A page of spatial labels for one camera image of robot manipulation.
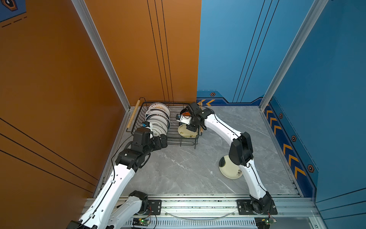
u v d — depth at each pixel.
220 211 0.73
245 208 0.72
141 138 0.54
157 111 0.99
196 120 0.70
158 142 0.66
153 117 0.97
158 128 0.91
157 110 0.98
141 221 0.71
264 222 0.70
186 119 0.83
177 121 0.86
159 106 1.03
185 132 0.98
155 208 0.73
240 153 0.59
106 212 0.39
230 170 0.85
